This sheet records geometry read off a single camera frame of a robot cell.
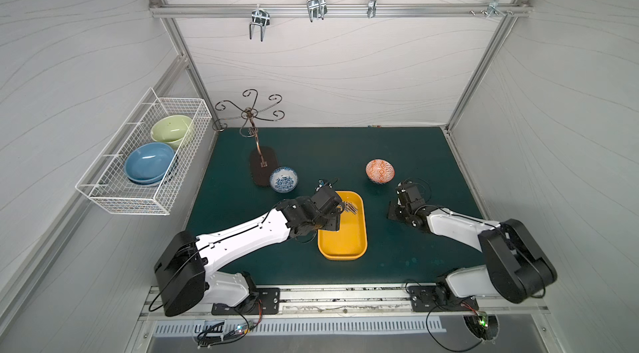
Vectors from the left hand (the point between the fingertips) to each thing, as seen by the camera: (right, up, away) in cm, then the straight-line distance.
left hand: (334, 218), depth 78 cm
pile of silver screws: (+6, 0, +15) cm, 16 cm away
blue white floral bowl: (-20, +10, +23) cm, 32 cm away
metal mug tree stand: (-30, +16, +26) cm, 43 cm away
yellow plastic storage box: (+6, -10, +7) cm, 14 cm away
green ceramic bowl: (-49, +28, -5) cm, 57 cm away
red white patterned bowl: (+21, +13, +26) cm, 35 cm away
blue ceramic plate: (-50, +19, -14) cm, 55 cm away
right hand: (+23, 0, +15) cm, 27 cm away
